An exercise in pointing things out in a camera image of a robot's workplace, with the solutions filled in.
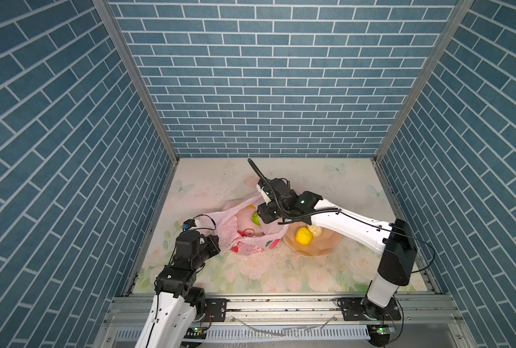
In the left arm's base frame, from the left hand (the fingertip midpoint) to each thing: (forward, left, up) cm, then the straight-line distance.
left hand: (220, 237), depth 80 cm
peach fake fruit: (+11, -8, -8) cm, 16 cm away
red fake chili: (+7, -7, -11) cm, 15 cm away
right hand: (+8, -14, +7) cm, 17 cm away
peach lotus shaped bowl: (-1, -40, -7) cm, 40 cm away
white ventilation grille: (-29, -18, -12) cm, 36 cm away
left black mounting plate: (-22, +1, -11) cm, 24 cm away
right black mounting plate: (-23, -50, -11) cm, 56 cm away
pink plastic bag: (+4, -2, -1) cm, 4 cm away
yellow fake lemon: (+2, -32, -4) cm, 33 cm away
